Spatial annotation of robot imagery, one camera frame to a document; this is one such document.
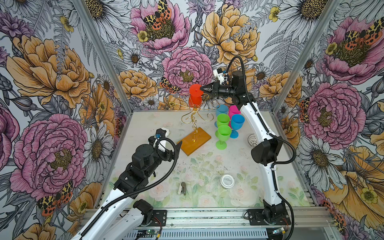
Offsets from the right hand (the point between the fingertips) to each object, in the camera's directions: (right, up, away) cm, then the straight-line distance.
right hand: (201, 92), depth 77 cm
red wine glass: (-3, -2, +4) cm, 5 cm away
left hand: (-14, -25, -7) cm, 29 cm away
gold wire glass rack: (-3, -11, +4) cm, 12 cm away
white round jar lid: (+14, -46, +2) cm, 48 cm away
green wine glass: (+14, -13, +20) cm, 28 cm away
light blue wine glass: (+14, -6, +25) cm, 30 cm away
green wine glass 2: (+15, -22, +18) cm, 32 cm away
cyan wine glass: (+23, -15, +15) cm, 31 cm away
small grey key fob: (-10, -51, +4) cm, 52 cm away
